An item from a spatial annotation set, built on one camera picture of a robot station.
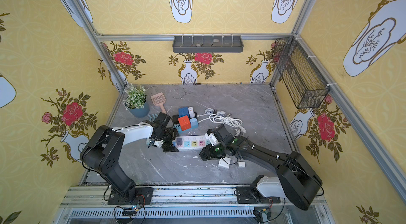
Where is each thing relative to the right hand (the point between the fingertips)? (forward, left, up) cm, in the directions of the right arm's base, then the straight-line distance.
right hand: (201, 159), depth 80 cm
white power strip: (+10, +6, -3) cm, 12 cm away
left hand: (+12, +13, -6) cm, 19 cm away
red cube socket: (+19, +11, +3) cm, 22 cm away
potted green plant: (+29, +40, +10) cm, 50 cm away
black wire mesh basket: (+25, -48, +27) cm, 61 cm away
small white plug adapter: (-1, -21, -3) cm, 21 cm away
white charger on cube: (+27, +8, +2) cm, 28 cm away
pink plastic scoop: (+43, +33, -6) cm, 54 cm away
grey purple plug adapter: (+10, +13, -1) cm, 16 cm away
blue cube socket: (+26, +12, +3) cm, 29 cm away
